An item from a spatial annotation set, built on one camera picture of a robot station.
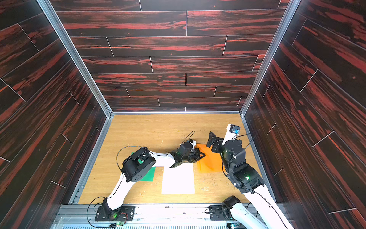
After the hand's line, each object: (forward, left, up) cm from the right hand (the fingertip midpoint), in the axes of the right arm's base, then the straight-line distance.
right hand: (223, 134), depth 68 cm
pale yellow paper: (-12, +22, -32) cm, 41 cm away
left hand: (+2, +4, -27) cm, 28 cm away
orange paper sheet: (0, +1, -30) cm, 30 cm away
